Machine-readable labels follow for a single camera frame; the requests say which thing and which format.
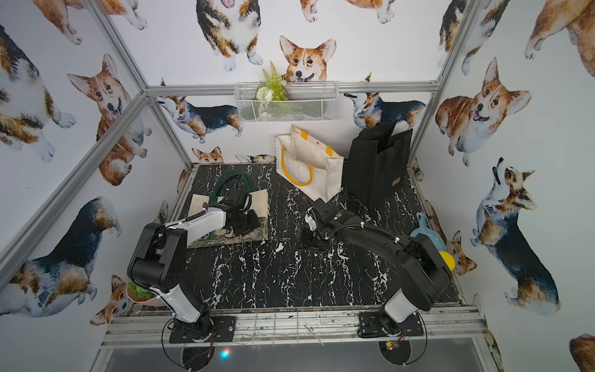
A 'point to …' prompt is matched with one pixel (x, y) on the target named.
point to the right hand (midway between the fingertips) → (298, 248)
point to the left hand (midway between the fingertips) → (262, 221)
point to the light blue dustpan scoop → (423, 229)
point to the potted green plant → (139, 294)
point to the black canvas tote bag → (376, 162)
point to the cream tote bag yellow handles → (309, 165)
